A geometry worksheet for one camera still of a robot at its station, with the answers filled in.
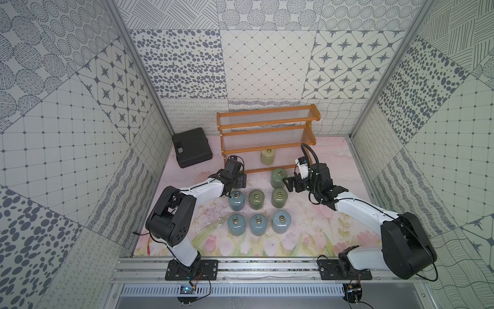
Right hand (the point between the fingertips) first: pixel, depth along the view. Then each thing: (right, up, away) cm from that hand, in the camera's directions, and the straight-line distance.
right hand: (293, 178), depth 89 cm
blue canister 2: (-7, -16, -11) cm, 21 cm away
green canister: (-17, -9, -4) cm, 20 cm away
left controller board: (-44, -40, -17) cm, 62 cm away
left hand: (-24, 0, +5) cm, 24 cm away
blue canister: (-26, -17, -11) cm, 33 cm away
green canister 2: (-7, -8, -3) cm, 11 cm away
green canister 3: (-7, 0, +4) cm, 8 cm away
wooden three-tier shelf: (-10, +20, +22) cm, 31 cm away
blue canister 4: (-26, -10, -3) cm, 28 cm away
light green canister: (-11, +10, +12) cm, 19 cm away
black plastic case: (-55, +15, +22) cm, 61 cm away
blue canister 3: (-17, -17, -11) cm, 26 cm away
